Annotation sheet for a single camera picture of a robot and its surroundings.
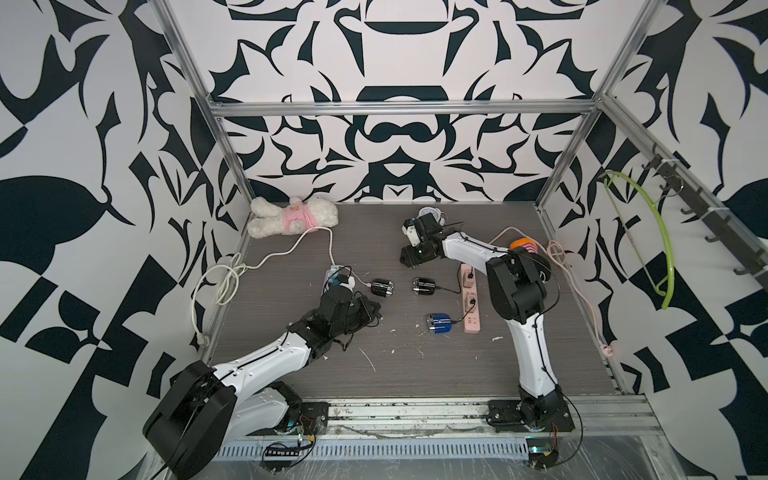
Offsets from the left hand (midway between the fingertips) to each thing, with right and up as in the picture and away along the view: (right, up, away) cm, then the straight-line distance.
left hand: (381, 299), depth 83 cm
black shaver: (0, +2, +11) cm, 11 cm away
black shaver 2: (+13, +2, +13) cm, 18 cm away
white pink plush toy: (-39, +23, +19) cm, 49 cm away
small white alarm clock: (+18, +27, +31) cm, 45 cm away
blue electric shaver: (+17, -8, +4) cm, 19 cm away
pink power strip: (+26, -6, +6) cm, 28 cm away
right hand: (+9, +13, +21) cm, 26 cm away
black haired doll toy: (+49, +14, +18) cm, 54 cm away
